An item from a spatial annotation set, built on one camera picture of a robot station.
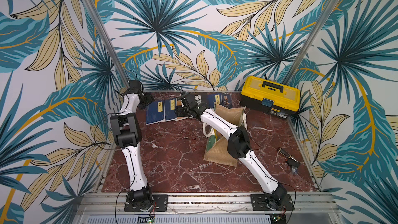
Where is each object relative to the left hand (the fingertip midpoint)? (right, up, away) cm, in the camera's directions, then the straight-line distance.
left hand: (150, 101), depth 103 cm
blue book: (+3, -7, 0) cm, 8 cm away
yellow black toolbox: (+79, +3, -7) cm, 79 cm away
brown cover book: (+19, -11, -2) cm, 22 cm away
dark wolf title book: (+33, +3, +11) cm, 35 cm away
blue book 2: (+42, +1, +13) cm, 44 cm away
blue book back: (+13, -5, +4) cm, 14 cm away
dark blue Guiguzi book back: (+53, +1, +11) cm, 54 cm away
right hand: (+19, -5, -5) cm, 21 cm away
